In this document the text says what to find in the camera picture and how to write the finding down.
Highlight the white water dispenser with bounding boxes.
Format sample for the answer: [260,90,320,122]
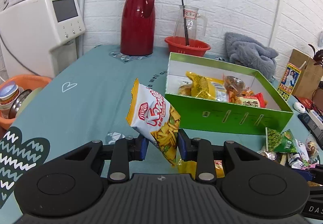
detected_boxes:
[1,0,85,78]

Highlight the grey fluffy blanket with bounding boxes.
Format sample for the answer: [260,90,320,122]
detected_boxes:
[224,32,279,80]

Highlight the red broad bean snack bag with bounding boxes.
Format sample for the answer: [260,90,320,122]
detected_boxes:
[235,93,267,108]

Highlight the red thermos jug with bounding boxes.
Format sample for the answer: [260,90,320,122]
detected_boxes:
[121,0,155,56]

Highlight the glass pitcher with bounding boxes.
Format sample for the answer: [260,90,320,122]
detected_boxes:
[173,5,208,40]

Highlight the stacked bowls in basin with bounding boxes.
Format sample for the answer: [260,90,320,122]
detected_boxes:
[1,81,32,119]

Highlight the orange white chip bag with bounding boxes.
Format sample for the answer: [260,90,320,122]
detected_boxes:
[126,79,181,165]

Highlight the white round device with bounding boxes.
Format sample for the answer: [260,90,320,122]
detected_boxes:
[293,102,306,114]

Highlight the clear wrapped brown snack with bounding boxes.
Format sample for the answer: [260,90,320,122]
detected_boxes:
[223,75,245,104]

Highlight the black straw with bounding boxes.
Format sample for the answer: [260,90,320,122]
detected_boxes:
[181,0,189,46]

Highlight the clear wrapped pastry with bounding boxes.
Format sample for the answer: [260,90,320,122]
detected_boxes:
[305,133,320,165]

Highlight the black smartphone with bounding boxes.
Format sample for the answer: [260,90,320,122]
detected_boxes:
[298,113,323,148]

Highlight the brown cardboard box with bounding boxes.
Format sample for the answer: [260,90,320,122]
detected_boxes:
[289,49,322,99]

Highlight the white small box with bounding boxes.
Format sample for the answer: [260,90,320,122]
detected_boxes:
[308,110,323,130]

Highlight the white cartoon snack bag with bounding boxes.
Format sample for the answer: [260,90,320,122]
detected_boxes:
[287,139,310,169]

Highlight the yellow snack bag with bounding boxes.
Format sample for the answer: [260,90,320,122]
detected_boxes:
[186,71,229,102]

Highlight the orange plastic basin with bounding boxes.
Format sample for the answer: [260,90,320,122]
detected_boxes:
[1,74,52,129]

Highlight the dark purple plant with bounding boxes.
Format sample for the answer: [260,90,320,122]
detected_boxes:
[308,44,323,66]

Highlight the yellow juice carton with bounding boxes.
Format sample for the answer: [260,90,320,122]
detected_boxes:
[277,62,301,101]

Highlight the green pea snack bag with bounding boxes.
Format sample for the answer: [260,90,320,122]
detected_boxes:
[265,127,297,154]

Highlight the green cardboard box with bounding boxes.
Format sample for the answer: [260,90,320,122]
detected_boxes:
[165,53,294,135]

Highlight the red plastic basket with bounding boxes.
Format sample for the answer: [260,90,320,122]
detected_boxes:
[165,36,211,57]

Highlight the red booklet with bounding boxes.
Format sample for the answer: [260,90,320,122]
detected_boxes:
[296,97,314,111]

